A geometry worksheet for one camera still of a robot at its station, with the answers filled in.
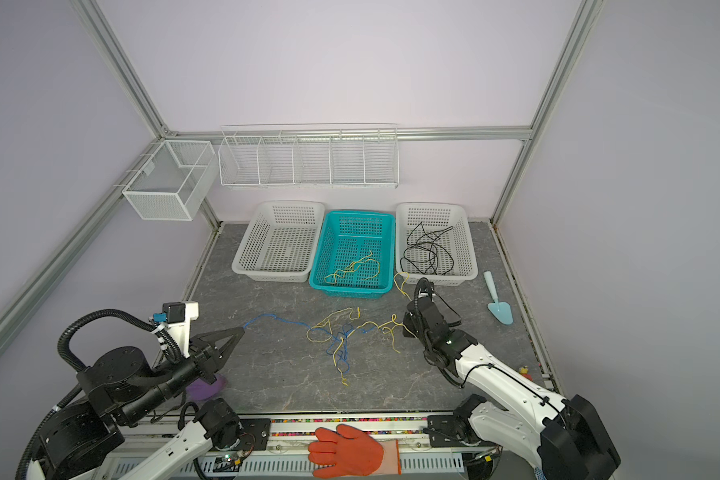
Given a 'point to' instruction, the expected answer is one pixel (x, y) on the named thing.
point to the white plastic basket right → (434, 241)
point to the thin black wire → (430, 247)
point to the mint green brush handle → (502, 310)
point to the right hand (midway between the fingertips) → (415, 314)
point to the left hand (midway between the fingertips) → (241, 337)
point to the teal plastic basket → (355, 255)
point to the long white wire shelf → (309, 156)
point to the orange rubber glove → (351, 452)
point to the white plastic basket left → (281, 244)
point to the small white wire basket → (170, 183)
